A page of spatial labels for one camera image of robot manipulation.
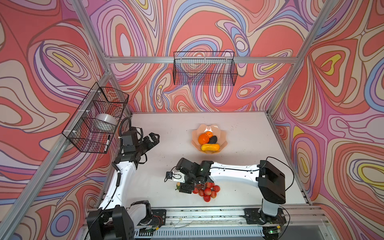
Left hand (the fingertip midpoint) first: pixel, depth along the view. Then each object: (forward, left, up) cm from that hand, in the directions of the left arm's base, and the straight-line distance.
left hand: (155, 138), depth 82 cm
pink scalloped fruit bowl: (+9, -41, -15) cm, 45 cm away
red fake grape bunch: (-24, -29, -15) cm, 40 cm away
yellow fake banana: (+2, -32, -13) cm, 35 cm away
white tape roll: (-1, +21, +14) cm, 25 cm away
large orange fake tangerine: (+7, -28, -12) cm, 31 cm away
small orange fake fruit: (+14, -33, -14) cm, 38 cm away
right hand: (-20, -16, -14) cm, 29 cm away
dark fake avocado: (+8, -35, -13) cm, 38 cm away
